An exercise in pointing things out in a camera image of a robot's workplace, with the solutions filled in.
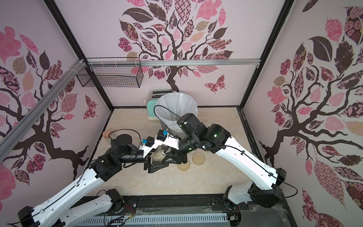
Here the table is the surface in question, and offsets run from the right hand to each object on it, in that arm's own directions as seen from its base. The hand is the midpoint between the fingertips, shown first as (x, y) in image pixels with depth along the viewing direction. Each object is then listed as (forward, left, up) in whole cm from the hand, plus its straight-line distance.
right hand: (164, 155), depth 56 cm
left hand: (+2, 0, -6) cm, 7 cm away
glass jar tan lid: (+3, +3, -5) cm, 7 cm away
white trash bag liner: (+43, +1, -15) cm, 46 cm away
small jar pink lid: (+27, +44, -22) cm, 56 cm away
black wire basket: (+62, +41, +2) cm, 74 cm away
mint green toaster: (+55, +15, -16) cm, 59 cm away
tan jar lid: (+7, -7, -32) cm, 33 cm away
